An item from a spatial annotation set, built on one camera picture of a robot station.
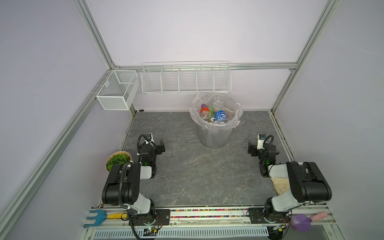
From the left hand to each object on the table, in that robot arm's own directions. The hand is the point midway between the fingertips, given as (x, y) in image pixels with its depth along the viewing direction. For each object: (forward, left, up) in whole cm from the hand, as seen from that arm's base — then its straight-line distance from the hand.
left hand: (155, 141), depth 93 cm
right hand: (-5, -65, -2) cm, 65 cm away
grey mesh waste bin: (-3, -37, +2) cm, 37 cm away
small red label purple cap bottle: (+9, -32, +14) cm, 36 cm away
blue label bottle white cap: (+3, -40, +18) cm, 44 cm away
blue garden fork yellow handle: (-38, +24, -8) cm, 46 cm away
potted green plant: (-12, +18, +3) cm, 21 cm away
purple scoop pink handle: (-48, -74, -6) cm, 88 cm away
